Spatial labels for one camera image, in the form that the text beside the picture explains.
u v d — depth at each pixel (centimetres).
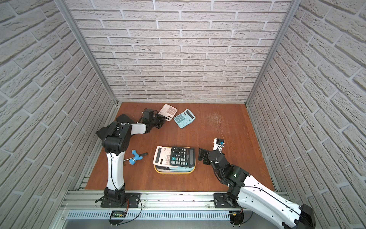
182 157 80
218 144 67
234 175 54
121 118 104
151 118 88
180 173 82
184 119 107
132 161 84
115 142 59
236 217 71
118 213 72
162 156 81
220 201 74
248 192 50
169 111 110
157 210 71
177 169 79
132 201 74
